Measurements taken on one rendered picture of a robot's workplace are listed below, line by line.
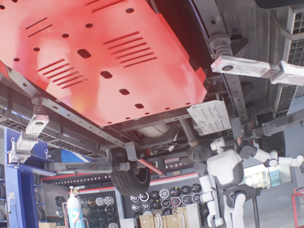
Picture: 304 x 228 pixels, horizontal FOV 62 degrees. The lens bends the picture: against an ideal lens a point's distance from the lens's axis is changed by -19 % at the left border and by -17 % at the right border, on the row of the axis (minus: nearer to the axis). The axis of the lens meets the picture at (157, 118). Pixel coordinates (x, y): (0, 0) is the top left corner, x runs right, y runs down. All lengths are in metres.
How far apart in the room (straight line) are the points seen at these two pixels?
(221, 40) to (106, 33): 0.46
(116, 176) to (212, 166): 1.18
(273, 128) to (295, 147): 9.87
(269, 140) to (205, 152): 0.75
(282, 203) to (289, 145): 2.45
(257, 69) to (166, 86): 0.52
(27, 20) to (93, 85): 0.59
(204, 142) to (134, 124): 1.01
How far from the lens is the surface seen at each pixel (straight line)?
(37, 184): 13.04
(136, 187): 3.26
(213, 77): 1.76
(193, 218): 12.82
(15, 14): 1.02
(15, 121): 1.92
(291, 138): 12.35
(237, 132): 2.43
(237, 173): 2.40
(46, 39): 1.12
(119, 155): 3.15
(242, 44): 1.58
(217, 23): 1.20
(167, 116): 2.36
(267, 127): 2.48
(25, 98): 2.00
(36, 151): 2.86
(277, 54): 1.74
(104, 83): 1.45
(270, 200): 12.02
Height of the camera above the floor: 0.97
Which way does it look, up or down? 18 degrees up
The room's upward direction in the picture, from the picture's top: 8 degrees counter-clockwise
